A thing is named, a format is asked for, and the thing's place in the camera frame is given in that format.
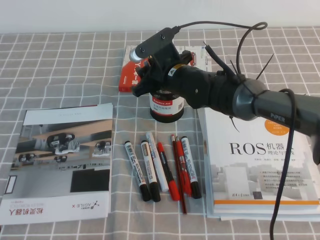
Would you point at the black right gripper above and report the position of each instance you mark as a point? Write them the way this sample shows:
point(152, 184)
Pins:
point(169, 72)

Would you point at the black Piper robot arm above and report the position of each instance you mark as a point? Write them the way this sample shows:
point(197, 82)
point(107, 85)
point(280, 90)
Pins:
point(226, 92)

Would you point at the black mesh pen holder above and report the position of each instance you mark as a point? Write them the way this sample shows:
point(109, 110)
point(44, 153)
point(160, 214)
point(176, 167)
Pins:
point(166, 107)

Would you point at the white marker pen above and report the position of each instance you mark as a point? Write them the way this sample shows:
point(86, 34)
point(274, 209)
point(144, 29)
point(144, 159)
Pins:
point(157, 162)

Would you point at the red pen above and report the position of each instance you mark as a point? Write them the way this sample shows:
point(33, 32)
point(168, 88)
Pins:
point(184, 175)

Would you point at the dark red pencil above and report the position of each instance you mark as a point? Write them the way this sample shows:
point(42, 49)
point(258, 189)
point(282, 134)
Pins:
point(177, 167)

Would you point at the papers under ROS book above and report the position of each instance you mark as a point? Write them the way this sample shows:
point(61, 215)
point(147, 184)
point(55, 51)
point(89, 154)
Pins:
point(256, 211)

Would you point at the rightmost black cap marker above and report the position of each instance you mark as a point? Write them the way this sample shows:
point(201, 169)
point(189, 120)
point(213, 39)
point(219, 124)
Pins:
point(194, 183)

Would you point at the grey checkered tablecloth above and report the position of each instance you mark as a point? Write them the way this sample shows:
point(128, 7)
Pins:
point(59, 70)

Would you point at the leftmost black cap marker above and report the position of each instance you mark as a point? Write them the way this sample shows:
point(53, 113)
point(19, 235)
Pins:
point(137, 171)

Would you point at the black marker red cap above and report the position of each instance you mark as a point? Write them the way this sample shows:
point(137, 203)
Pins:
point(173, 190)

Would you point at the Agilex robot brochure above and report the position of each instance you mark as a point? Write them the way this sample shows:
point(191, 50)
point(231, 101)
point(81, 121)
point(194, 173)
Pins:
point(61, 169)

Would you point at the white orange ROS book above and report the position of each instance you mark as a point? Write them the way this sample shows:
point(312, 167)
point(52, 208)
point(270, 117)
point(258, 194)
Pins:
point(246, 161)

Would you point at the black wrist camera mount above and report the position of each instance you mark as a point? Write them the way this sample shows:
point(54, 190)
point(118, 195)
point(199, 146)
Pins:
point(159, 46)

